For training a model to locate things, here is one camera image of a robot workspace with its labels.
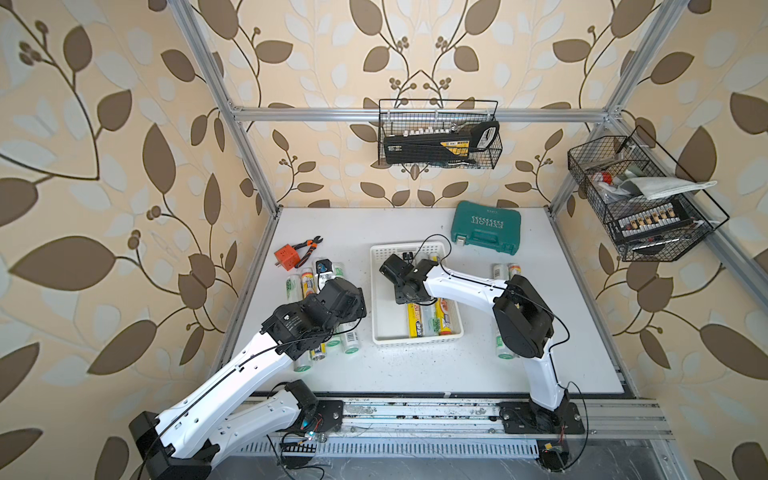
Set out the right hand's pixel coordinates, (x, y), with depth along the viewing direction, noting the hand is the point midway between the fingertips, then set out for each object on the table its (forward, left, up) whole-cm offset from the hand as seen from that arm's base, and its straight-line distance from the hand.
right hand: (408, 293), depth 94 cm
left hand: (-11, +16, +18) cm, 26 cm away
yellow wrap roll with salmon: (-7, -10, 0) cm, 12 cm away
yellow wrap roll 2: (+8, -36, -1) cm, 37 cm away
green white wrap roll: (-15, +17, +1) cm, 23 cm away
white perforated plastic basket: (-7, +6, -2) cm, 10 cm away
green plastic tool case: (+26, -30, +2) cm, 39 cm away
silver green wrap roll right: (-28, -16, +27) cm, 42 cm away
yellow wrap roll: (-8, -1, 0) cm, 8 cm away
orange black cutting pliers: (+22, +34, -1) cm, 40 cm away
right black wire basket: (+22, -56, +30) cm, 67 cm away
